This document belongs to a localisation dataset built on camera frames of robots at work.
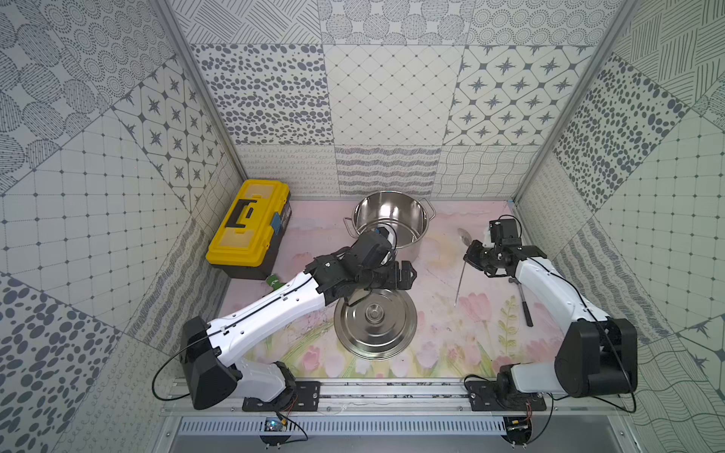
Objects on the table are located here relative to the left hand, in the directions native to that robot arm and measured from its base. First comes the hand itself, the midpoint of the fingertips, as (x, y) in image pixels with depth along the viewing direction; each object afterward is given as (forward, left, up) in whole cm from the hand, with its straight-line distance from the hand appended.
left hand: (406, 268), depth 70 cm
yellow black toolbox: (+12, +49, -8) cm, 51 cm away
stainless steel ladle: (+21, -23, -15) cm, 35 cm away
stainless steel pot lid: (-6, +7, -26) cm, 28 cm away
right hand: (+12, -21, -13) cm, 27 cm away
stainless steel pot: (+28, -3, -11) cm, 30 cm away
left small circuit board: (-31, +34, -27) cm, 53 cm away
